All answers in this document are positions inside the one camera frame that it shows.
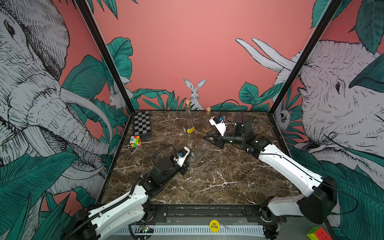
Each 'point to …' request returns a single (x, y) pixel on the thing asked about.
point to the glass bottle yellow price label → (188, 127)
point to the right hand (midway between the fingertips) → (205, 134)
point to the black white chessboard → (141, 121)
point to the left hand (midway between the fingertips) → (190, 152)
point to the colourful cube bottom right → (318, 233)
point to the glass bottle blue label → (200, 152)
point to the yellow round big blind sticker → (214, 226)
